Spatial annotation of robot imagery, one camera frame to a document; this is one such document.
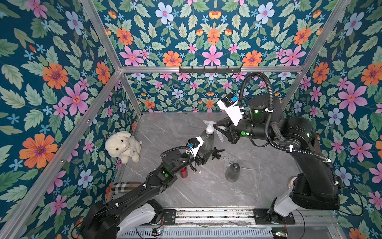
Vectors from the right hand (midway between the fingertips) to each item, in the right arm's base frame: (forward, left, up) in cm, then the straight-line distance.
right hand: (219, 119), depth 53 cm
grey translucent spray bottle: (-1, +4, -15) cm, 16 cm away
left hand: (+1, +3, -18) cm, 18 cm away
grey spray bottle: (-1, -11, -46) cm, 47 cm away
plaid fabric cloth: (-11, +49, -43) cm, 66 cm away
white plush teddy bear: (+7, +52, -30) cm, 60 cm away
